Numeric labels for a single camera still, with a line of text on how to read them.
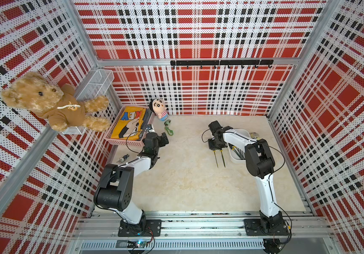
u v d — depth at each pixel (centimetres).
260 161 58
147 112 114
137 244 69
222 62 89
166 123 117
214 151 101
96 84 86
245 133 105
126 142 100
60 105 54
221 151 101
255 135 104
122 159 96
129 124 108
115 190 46
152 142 71
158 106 108
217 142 86
